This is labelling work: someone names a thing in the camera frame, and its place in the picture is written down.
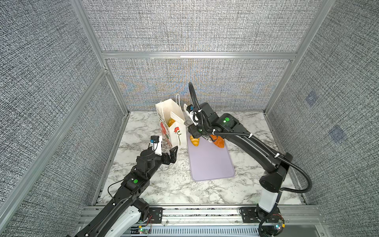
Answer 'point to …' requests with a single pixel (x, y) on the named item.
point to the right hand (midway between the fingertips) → (193, 125)
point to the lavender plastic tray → (208, 161)
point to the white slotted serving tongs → (179, 117)
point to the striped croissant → (195, 141)
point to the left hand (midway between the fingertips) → (170, 146)
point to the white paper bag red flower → (174, 131)
